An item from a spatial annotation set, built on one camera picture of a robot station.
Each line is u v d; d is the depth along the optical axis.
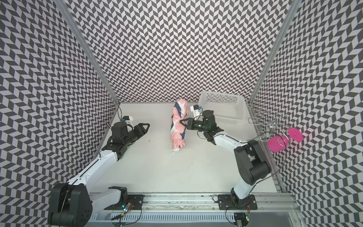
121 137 0.64
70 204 0.39
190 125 0.74
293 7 0.68
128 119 0.77
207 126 0.69
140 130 0.74
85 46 0.87
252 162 0.46
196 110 0.78
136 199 0.74
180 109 0.84
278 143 0.64
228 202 0.72
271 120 0.94
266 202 0.75
